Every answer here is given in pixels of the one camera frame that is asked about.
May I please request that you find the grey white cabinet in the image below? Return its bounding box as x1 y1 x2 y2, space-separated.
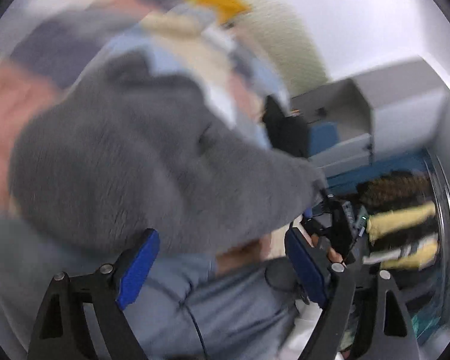
292 58 449 176

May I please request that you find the multicolour patchwork blanket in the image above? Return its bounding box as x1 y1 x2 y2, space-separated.
0 0 290 211

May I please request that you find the grey fleece sweater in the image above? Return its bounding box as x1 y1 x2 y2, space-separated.
9 51 324 254

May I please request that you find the yellow black striped garment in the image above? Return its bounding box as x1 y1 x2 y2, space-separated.
355 171 440 271

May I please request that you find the cream quilted headboard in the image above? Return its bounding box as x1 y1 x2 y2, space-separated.
233 0 328 95

